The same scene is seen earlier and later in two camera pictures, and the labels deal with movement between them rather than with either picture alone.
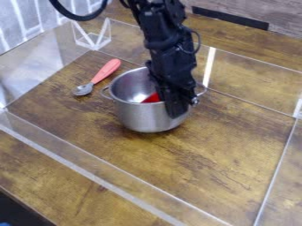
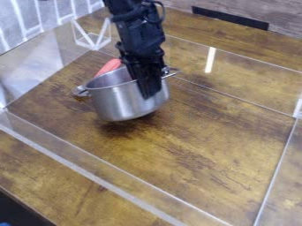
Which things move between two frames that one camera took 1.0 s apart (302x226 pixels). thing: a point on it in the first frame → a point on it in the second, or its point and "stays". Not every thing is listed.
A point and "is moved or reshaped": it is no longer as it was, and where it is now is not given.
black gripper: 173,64 → 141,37
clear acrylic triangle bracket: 93,40 stays
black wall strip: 232,18 stays
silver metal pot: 130,89 is moved or reshaped
